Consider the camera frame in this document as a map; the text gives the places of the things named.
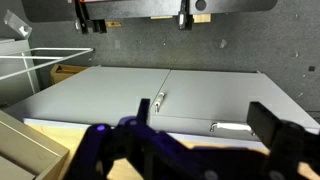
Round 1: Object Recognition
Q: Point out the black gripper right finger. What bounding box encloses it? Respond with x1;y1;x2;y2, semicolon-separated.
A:
246;101;285;152

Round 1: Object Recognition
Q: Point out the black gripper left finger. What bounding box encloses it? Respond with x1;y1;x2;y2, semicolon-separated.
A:
136;97;152;125

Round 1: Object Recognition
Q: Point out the open drawer wooden interior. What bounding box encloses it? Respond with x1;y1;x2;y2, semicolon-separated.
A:
23;117;320;180

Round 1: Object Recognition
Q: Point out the brown cardboard box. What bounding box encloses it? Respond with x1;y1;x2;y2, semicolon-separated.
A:
50;63;89;85

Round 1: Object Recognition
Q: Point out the small wooden block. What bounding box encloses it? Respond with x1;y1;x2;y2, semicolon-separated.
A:
105;21;122;29

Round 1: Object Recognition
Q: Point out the black clamp with silver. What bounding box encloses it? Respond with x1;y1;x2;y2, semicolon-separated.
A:
177;0;194;31

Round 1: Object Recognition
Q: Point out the black clamp with orange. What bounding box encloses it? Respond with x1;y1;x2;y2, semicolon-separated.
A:
73;0;108;35

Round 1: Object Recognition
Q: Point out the light wooden block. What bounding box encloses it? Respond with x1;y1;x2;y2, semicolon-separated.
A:
192;13;212;25

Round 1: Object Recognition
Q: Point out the clear plastic piece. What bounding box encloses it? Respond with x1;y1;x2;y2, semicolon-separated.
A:
3;9;34;39

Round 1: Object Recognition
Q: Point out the small silver door handle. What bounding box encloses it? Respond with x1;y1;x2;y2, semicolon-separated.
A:
154;92;166;113

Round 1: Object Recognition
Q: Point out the white drawer handle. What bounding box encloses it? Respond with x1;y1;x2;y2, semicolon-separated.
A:
209;121;254;133

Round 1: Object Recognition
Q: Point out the grey cabinet with handles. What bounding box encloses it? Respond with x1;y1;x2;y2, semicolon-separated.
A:
148;69;320;142

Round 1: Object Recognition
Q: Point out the white metal wire rack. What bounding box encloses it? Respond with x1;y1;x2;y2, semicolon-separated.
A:
0;47;95;94

